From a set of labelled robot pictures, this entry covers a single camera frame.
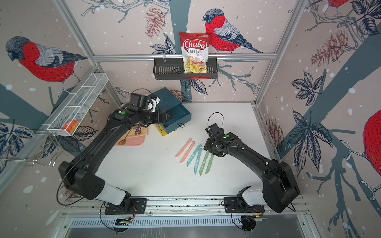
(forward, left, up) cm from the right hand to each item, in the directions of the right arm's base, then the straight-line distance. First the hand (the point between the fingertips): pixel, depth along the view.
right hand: (207, 147), depth 85 cm
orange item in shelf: (-5, +63, +25) cm, 68 cm away
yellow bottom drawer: (+13, +31, -1) cm, 33 cm away
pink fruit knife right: (-2, +14, -9) cm, 17 cm away
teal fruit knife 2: (-5, +6, -10) cm, 12 cm away
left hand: (+9, +21, +19) cm, 30 cm away
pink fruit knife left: (+4, +15, -10) cm, 18 cm away
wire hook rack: (-12, +65, +26) cm, 71 cm away
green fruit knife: (-7, +2, -10) cm, 12 cm away
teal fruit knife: (-1, +8, -10) cm, 13 cm away
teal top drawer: (+20, +18, +5) cm, 27 cm away
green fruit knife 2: (-4, -2, -10) cm, 11 cm away
